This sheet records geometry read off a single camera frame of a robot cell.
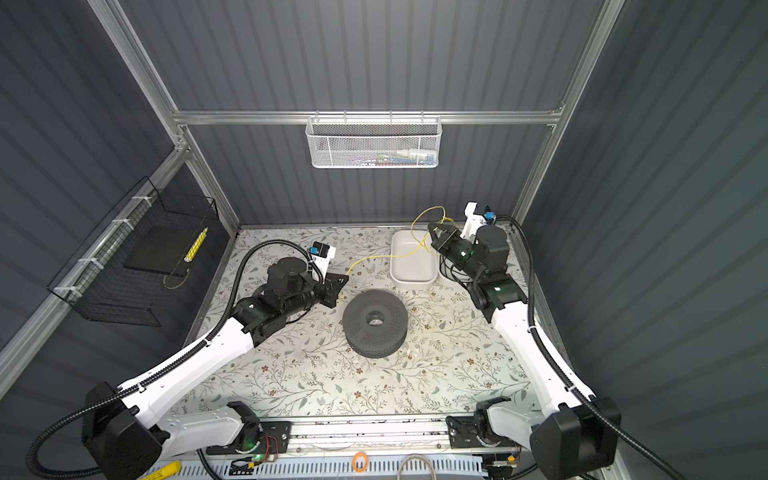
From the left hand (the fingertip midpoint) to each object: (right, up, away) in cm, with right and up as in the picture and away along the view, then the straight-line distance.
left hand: (348, 277), depth 75 cm
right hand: (+21, +12, -5) cm, 25 cm away
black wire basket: (-53, 0, -11) cm, 54 cm away
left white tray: (+19, +3, +28) cm, 34 cm away
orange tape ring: (+2, -44, -5) cm, 44 cm away
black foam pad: (-47, +7, +1) cm, 48 cm away
